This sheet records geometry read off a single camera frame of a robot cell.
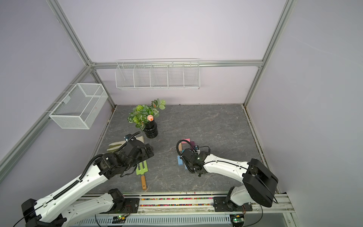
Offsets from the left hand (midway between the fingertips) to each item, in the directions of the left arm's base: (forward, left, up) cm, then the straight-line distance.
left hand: (147, 152), depth 75 cm
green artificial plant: (+19, +3, +10) cm, 21 cm away
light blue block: (+1, -17, -16) cm, 23 cm away
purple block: (+13, -26, -17) cm, 34 cm away
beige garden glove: (+15, +28, -18) cm, 36 cm away
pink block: (+3, -21, +3) cm, 21 cm away
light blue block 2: (-3, -20, -16) cm, 26 cm away
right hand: (-4, -26, -14) cm, 30 cm away
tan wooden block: (+11, -17, -18) cm, 27 cm away
